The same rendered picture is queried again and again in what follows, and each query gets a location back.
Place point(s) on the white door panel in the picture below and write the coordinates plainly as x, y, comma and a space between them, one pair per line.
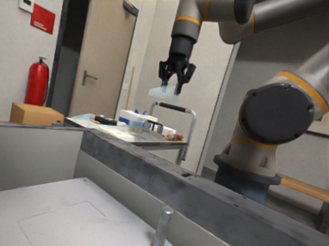
212, 100

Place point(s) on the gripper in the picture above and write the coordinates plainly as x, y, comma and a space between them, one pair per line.
181, 47

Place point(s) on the black flat device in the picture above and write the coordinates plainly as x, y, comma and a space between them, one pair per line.
105, 120

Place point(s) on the brown cardboard box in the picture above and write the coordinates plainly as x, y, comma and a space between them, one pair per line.
34, 114

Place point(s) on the beige door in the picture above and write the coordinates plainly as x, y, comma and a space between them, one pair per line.
103, 57

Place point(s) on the red fire extinguisher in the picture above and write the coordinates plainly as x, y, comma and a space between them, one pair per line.
36, 83

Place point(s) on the red wall sign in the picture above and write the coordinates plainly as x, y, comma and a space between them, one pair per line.
42, 19

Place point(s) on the clear plastic container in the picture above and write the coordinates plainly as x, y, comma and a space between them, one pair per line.
137, 123

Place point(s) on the wooden handrail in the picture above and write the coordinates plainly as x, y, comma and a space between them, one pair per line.
304, 187

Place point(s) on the grey vitrine body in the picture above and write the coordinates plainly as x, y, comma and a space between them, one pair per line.
172, 177

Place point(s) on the white wall sign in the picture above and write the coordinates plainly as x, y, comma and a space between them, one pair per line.
26, 4

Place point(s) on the thin wooden stick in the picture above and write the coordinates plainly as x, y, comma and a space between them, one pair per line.
130, 87

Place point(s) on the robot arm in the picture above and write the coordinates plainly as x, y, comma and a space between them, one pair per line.
275, 114

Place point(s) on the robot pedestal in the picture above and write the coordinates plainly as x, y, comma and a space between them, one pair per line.
244, 187

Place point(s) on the grey metal trolley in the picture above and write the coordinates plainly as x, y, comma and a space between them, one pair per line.
183, 132

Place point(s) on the small brown tray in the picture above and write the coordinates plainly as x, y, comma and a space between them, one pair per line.
175, 137

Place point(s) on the white blue box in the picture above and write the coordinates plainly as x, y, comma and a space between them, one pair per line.
135, 115

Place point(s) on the silver metal pin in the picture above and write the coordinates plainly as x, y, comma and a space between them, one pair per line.
163, 226

